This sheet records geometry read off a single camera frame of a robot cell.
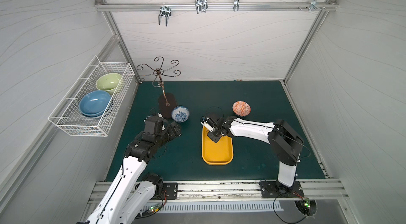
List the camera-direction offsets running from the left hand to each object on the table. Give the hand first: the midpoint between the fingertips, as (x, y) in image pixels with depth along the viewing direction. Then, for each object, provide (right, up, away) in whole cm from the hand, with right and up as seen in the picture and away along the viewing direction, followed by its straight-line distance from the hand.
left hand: (176, 130), depth 76 cm
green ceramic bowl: (-31, +23, -3) cm, 39 cm away
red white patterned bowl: (+38, +8, +28) cm, 48 cm away
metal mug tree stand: (-12, +7, +28) cm, 31 cm away
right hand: (+19, -4, +15) cm, 24 cm away
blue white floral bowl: (-2, +5, +25) cm, 25 cm away
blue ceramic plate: (-32, +14, -11) cm, 37 cm away
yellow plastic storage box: (+23, -15, +8) cm, 28 cm away
